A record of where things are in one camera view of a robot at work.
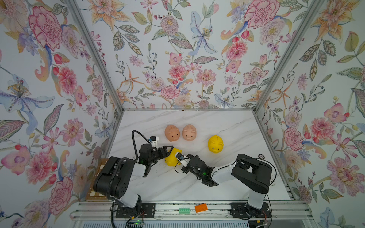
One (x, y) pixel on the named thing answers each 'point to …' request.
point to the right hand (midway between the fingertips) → (179, 155)
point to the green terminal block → (184, 210)
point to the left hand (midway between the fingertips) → (173, 149)
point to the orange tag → (201, 207)
